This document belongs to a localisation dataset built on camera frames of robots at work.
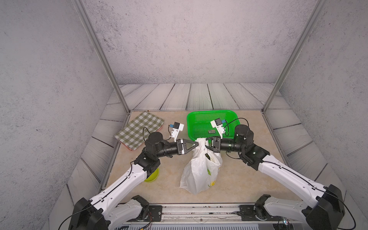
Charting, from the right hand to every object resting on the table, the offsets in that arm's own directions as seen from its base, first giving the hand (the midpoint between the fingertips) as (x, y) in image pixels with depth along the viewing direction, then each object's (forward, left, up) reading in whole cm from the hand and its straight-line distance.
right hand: (200, 145), depth 64 cm
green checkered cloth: (+28, +46, -31) cm, 62 cm away
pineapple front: (-3, -3, -4) cm, 6 cm away
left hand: (-1, +1, 0) cm, 1 cm away
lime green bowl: (-4, +26, -27) cm, 38 cm away
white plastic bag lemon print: (-8, -2, -7) cm, 11 cm away
